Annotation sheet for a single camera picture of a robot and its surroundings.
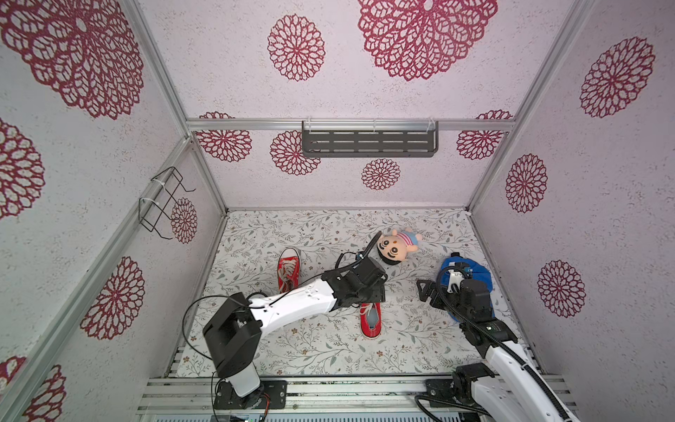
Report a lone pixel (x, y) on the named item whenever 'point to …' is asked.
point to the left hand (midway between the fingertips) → (376, 291)
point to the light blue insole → (372, 318)
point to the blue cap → (478, 272)
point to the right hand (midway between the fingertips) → (428, 282)
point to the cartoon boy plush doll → (394, 245)
